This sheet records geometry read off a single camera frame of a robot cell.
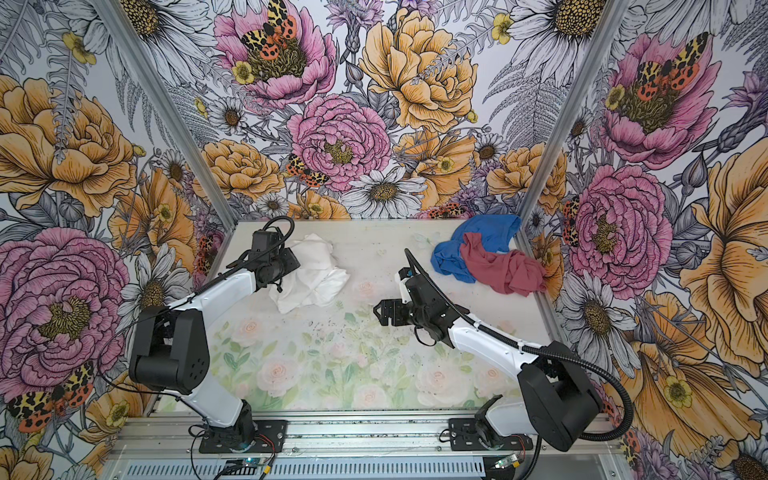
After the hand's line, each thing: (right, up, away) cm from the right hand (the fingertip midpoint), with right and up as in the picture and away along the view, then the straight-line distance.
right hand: (389, 317), depth 84 cm
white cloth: (-23, +9, +12) cm, 28 cm away
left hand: (-31, +13, +10) cm, 35 cm away
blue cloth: (+40, +25, +30) cm, 56 cm away
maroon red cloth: (+40, +11, +18) cm, 46 cm away
